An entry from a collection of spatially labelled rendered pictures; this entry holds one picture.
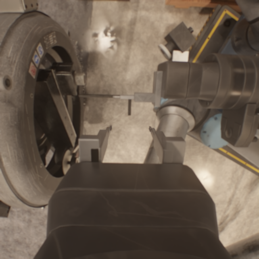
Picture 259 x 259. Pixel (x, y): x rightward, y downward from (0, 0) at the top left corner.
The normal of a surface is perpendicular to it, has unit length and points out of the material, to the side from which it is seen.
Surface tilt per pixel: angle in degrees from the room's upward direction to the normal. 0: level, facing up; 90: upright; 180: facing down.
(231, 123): 90
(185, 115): 4
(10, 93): 49
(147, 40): 0
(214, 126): 5
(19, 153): 60
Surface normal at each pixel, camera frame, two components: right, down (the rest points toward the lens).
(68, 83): -0.01, 0.80
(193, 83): 0.35, 0.28
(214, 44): 0.00, 0.29
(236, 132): -1.00, -0.03
